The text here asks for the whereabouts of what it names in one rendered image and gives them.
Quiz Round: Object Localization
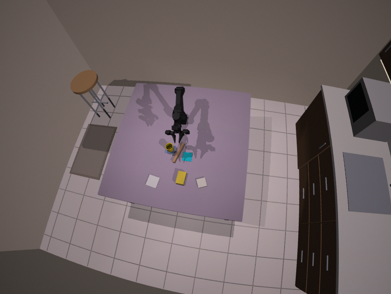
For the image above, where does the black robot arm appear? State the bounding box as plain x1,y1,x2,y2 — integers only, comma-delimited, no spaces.
171,87,188,131

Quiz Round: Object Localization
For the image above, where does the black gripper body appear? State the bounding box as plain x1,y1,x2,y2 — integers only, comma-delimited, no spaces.
165,122,190,135

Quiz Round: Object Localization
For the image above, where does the white flat rectangular block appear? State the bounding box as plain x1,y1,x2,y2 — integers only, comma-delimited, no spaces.
197,178,207,188

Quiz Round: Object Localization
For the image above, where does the yellow rectangular block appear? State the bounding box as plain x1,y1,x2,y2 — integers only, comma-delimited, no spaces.
176,171,186,185

